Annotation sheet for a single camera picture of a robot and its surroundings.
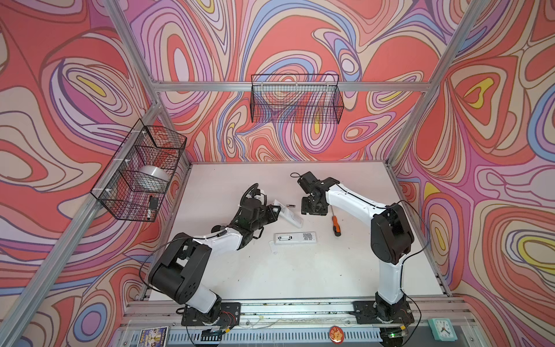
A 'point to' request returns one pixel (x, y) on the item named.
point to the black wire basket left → (144, 145)
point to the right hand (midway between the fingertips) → (312, 215)
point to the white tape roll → (150, 178)
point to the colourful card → (155, 337)
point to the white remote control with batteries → (295, 238)
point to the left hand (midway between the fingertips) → (282, 207)
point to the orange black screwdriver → (335, 224)
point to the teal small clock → (442, 330)
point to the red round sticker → (337, 335)
